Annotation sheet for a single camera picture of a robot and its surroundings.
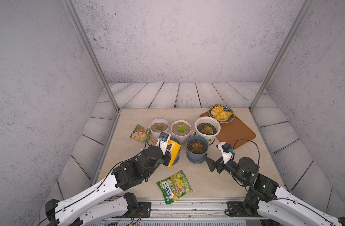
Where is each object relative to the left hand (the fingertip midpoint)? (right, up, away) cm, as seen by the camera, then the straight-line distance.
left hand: (172, 146), depth 67 cm
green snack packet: (-24, +2, +37) cm, 44 cm away
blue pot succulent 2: (+14, -5, +19) cm, 24 cm away
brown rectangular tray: (+46, -4, +31) cm, 56 cm away
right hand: (+20, -3, +2) cm, 20 cm away
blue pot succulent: (+2, -1, +22) cm, 22 cm away
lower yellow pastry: (+38, +16, +43) cm, 60 cm away
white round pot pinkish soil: (-10, +8, +27) cm, 30 cm away
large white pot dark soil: (+23, +7, +28) cm, 37 cm away
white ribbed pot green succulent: (+5, +6, +26) cm, 27 cm away
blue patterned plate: (+44, +22, +51) cm, 71 cm away
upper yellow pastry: (+34, +20, +46) cm, 61 cm away
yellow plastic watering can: (+1, -2, +2) cm, 3 cm away
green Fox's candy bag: (0, -25, +11) cm, 28 cm away
